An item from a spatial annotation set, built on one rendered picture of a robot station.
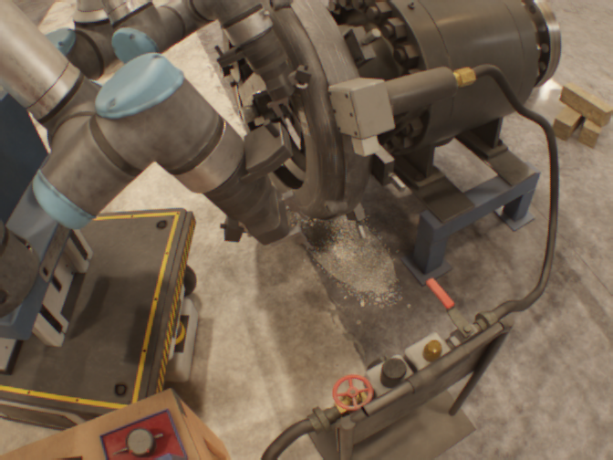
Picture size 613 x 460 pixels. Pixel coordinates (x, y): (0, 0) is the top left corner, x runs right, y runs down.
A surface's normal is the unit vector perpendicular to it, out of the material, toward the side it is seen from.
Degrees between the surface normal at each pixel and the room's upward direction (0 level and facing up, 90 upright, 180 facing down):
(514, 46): 63
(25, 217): 0
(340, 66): 55
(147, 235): 0
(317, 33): 42
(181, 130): 83
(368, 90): 67
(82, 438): 0
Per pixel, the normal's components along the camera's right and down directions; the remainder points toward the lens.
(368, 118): 0.40, 0.33
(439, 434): -0.08, -0.67
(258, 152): -0.45, -0.47
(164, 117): 0.56, 0.51
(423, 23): 0.24, -0.10
